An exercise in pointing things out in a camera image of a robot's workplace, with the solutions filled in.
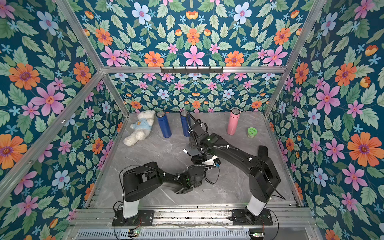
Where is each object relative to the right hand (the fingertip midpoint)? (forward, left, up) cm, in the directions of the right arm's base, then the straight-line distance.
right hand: (200, 138), depth 86 cm
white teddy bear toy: (+12, +41, -7) cm, 44 cm away
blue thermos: (+12, +24, -1) cm, 27 cm away
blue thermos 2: (+14, +11, +7) cm, 19 cm away
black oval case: (+1, -41, -14) cm, 43 cm away
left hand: (-6, -1, -1) cm, 6 cm away
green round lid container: (+14, -35, -10) cm, 39 cm away
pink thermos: (+15, -21, +6) cm, 27 cm away
